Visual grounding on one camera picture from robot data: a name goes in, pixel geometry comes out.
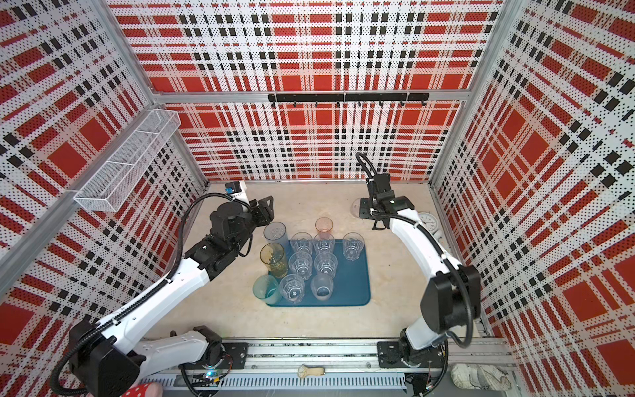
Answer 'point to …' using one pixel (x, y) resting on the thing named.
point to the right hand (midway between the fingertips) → (371, 208)
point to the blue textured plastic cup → (276, 232)
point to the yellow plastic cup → (272, 255)
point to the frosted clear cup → (322, 286)
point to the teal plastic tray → (352, 281)
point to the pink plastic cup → (324, 225)
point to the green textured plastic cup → (266, 288)
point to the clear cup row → (292, 288)
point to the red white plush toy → (145, 389)
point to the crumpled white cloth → (479, 377)
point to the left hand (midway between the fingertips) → (269, 199)
